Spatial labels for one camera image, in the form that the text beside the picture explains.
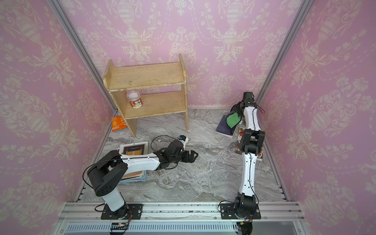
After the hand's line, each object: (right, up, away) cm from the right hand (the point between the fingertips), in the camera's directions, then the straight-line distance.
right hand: (238, 108), depth 110 cm
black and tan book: (-72, -28, -15) cm, 79 cm away
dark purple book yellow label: (-12, -15, -3) cm, 19 cm away
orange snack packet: (-89, -11, -2) cm, 90 cm away
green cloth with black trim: (-5, -9, -5) cm, 11 cm away
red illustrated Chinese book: (-3, -25, -10) cm, 27 cm away
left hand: (-34, -31, -22) cm, 50 cm away
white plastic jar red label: (-69, +4, -22) cm, 72 cm away
